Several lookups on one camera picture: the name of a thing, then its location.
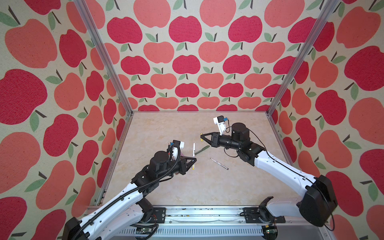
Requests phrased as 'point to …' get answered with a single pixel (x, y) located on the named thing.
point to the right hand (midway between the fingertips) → (204, 135)
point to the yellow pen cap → (201, 133)
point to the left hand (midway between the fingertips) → (197, 162)
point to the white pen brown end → (219, 163)
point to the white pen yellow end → (194, 155)
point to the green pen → (204, 148)
